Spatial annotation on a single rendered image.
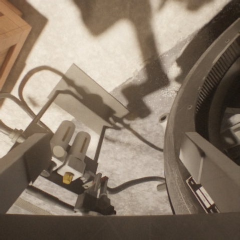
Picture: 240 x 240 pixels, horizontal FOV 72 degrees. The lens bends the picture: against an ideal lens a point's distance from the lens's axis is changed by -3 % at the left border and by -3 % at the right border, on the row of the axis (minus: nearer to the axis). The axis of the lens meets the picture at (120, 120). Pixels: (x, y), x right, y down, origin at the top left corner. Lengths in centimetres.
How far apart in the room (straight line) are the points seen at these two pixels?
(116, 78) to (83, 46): 22
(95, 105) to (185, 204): 83
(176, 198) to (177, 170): 5
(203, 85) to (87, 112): 77
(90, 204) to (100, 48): 67
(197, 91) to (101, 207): 45
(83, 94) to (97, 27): 37
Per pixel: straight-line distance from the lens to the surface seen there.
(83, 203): 60
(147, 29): 84
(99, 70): 92
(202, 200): 29
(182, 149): 16
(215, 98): 48
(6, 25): 84
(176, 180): 33
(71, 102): 107
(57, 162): 70
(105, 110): 104
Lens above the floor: 83
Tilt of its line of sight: 50 degrees down
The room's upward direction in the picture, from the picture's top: 170 degrees counter-clockwise
